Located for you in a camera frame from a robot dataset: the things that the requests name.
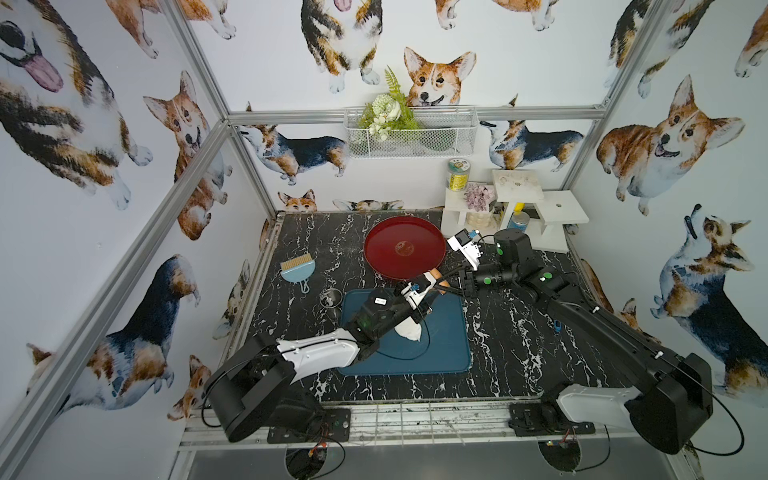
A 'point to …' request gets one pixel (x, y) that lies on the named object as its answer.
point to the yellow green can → (458, 170)
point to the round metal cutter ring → (331, 297)
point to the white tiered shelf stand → (511, 187)
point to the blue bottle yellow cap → (520, 218)
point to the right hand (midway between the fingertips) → (444, 272)
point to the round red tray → (404, 248)
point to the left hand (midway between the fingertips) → (433, 276)
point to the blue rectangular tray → (443, 346)
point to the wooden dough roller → (437, 275)
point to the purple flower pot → (478, 198)
